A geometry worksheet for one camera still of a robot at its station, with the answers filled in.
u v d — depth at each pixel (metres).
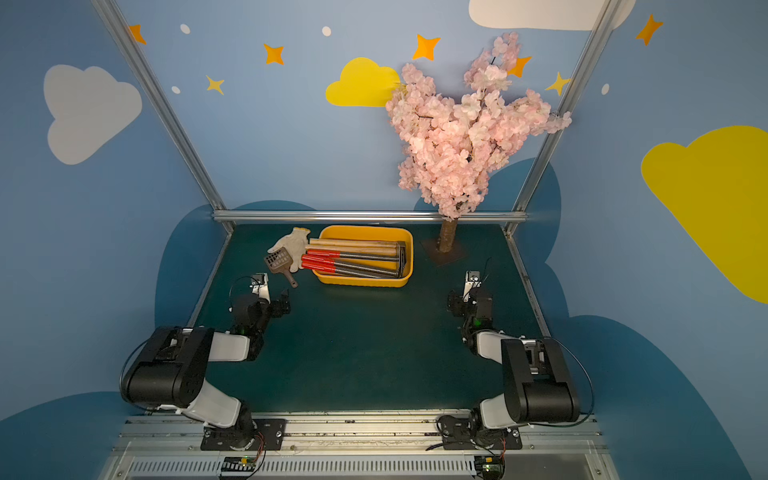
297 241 1.18
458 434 0.74
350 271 1.01
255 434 0.73
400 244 1.11
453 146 0.67
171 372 0.46
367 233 1.13
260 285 0.81
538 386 0.45
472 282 0.81
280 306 0.88
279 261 1.08
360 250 1.08
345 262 1.04
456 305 0.86
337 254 1.03
